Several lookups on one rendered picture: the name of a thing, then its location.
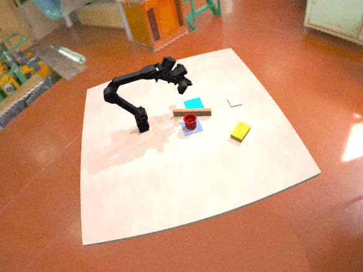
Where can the yellow rectangular block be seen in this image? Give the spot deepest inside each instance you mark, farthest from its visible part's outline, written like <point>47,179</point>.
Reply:
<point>240,132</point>

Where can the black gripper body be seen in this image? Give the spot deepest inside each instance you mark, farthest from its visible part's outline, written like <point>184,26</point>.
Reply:
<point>182,86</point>

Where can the cream flat square block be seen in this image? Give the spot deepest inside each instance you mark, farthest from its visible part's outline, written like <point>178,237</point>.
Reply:
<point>234,101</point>

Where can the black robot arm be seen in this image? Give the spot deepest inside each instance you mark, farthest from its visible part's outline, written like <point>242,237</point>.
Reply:
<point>147,72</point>

